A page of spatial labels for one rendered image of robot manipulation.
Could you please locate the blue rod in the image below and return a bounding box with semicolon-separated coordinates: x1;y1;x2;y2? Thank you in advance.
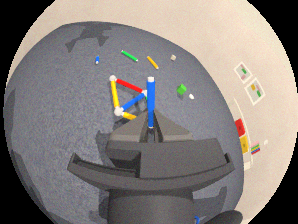
121;93;145;111
147;77;155;128

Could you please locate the red rod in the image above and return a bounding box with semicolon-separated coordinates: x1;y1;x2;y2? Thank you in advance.
115;79;144;93

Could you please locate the small green block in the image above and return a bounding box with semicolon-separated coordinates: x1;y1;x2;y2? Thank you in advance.
177;84;186;95

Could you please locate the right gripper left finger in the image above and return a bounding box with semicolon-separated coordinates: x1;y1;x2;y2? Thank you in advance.
108;108;148;143

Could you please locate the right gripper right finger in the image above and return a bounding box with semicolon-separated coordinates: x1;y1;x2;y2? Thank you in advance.
153;108;194;143

